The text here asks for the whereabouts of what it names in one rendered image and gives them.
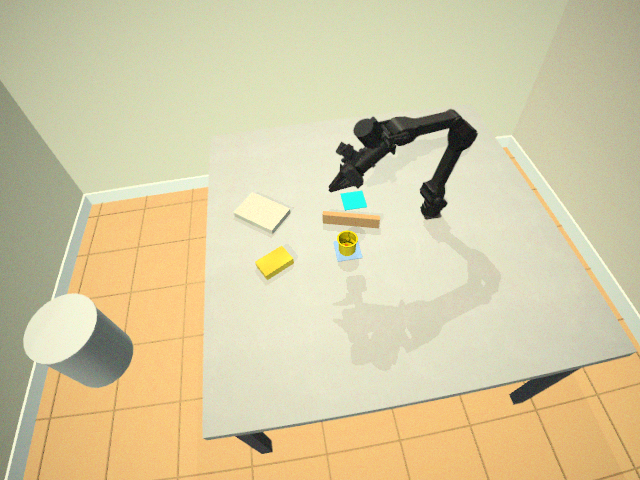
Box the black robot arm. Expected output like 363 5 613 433
336 109 478 219

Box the yellow cup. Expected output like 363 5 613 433
337 231 358 256

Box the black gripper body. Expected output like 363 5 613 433
341 147 378 188

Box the yellow rectangular block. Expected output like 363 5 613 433
255 246 294 280

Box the cream flat square block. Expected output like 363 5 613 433
234 192 291 235

